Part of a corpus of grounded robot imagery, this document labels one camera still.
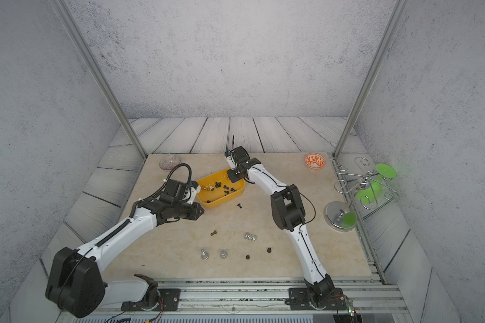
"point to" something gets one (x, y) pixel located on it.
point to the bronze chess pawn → (212, 233)
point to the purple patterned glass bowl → (168, 161)
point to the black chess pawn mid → (238, 204)
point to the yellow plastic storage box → (217, 188)
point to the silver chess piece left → (204, 255)
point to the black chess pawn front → (247, 257)
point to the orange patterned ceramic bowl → (314, 161)
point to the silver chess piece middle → (223, 254)
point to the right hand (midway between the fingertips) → (233, 173)
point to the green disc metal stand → (342, 215)
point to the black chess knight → (224, 186)
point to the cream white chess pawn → (211, 188)
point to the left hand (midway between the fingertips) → (205, 210)
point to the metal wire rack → (360, 181)
